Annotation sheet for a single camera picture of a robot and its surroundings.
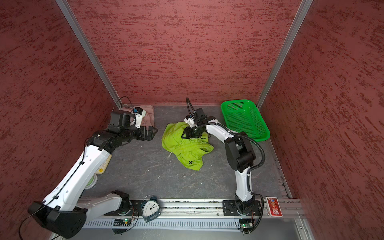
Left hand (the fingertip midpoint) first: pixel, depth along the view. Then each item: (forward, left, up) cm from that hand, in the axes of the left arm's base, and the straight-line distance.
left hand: (149, 132), depth 74 cm
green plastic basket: (+32, -61, -23) cm, 73 cm away
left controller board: (-36, +12, -26) cm, 46 cm away
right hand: (+6, -17, -16) cm, 24 cm away
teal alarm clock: (-31, -3, -21) cm, 37 cm away
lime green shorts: (-1, -20, -18) cm, 27 cm away
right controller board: (-37, -49, -25) cm, 66 cm away
